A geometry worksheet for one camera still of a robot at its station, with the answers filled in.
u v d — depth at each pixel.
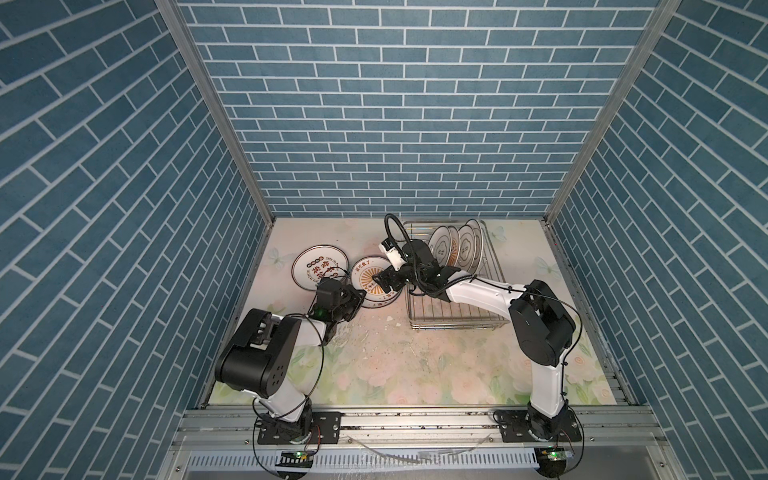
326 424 0.74
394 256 0.81
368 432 0.74
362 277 0.98
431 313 0.93
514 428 0.73
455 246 0.99
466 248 0.99
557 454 0.71
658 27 0.74
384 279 0.81
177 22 0.72
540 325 0.51
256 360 0.45
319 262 1.05
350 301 0.82
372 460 0.77
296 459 0.72
